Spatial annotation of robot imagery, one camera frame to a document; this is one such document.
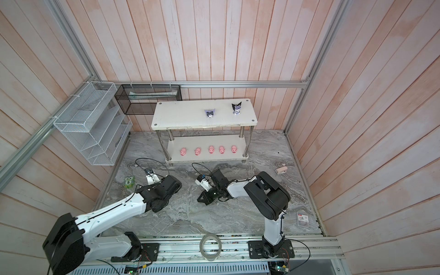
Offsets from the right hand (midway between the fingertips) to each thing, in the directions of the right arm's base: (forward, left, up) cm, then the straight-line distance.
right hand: (199, 199), depth 90 cm
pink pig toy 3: (+28, -6, +9) cm, 30 cm away
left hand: (+2, +19, +12) cm, 23 cm away
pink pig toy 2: (+26, +3, +9) cm, 27 cm away
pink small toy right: (+18, -47, +2) cm, 50 cm away
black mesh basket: (+49, +36, +30) cm, 67 cm away
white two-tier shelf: (+30, -12, +35) cm, 47 cm away
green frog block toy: (+7, +40, +4) cm, 40 cm away
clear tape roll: (-26, -7, +3) cm, 27 cm away
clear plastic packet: (-10, -51, +2) cm, 52 cm away
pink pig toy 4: (+28, -12, +9) cm, 31 cm away
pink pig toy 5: (+28, -19, +9) cm, 35 cm away
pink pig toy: (+26, +11, +9) cm, 30 cm away
